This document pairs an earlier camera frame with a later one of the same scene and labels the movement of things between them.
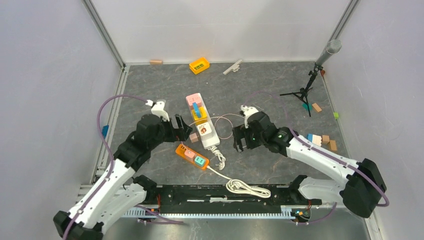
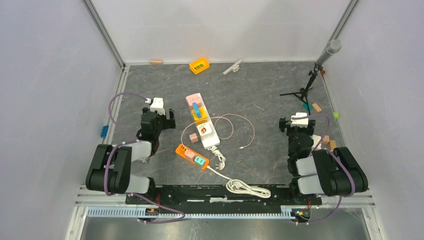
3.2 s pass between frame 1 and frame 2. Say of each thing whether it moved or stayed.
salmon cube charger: stayed
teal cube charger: stayed
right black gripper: moved
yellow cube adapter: stayed
